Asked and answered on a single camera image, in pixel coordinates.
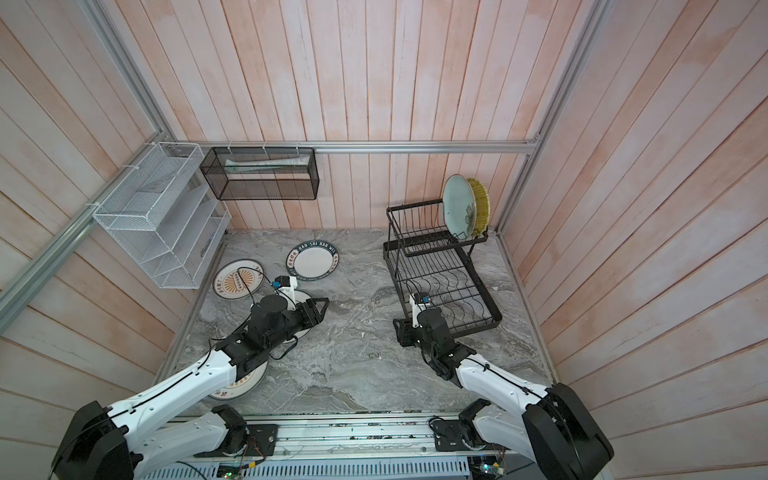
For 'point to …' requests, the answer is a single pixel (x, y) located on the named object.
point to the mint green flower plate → (459, 207)
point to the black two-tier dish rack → (423, 260)
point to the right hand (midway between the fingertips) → (400, 319)
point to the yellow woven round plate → (482, 206)
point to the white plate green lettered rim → (312, 260)
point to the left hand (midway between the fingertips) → (324, 308)
